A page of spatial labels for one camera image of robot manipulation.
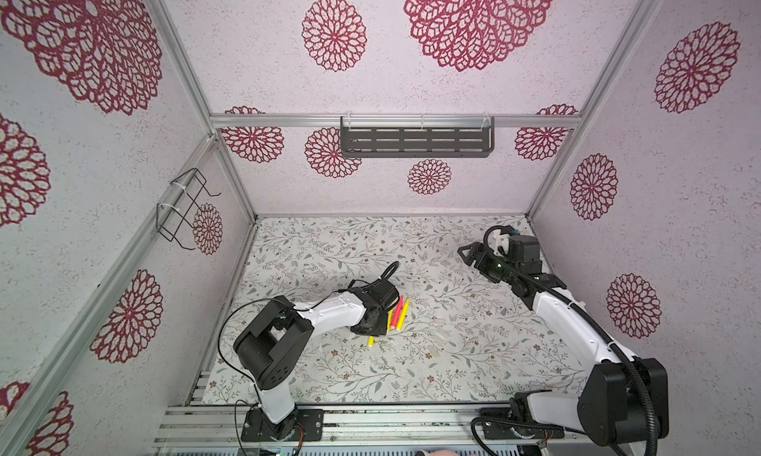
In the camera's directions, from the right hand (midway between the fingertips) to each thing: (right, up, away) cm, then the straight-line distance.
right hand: (467, 250), depth 84 cm
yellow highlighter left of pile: (-22, -21, +8) cm, 31 cm away
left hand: (-26, -25, +7) cm, 37 cm away
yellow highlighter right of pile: (-17, -20, +9) cm, 28 cm away
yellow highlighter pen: (-27, -27, +4) cm, 38 cm away
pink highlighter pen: (-19, -20, +9) cm, 29 cm away
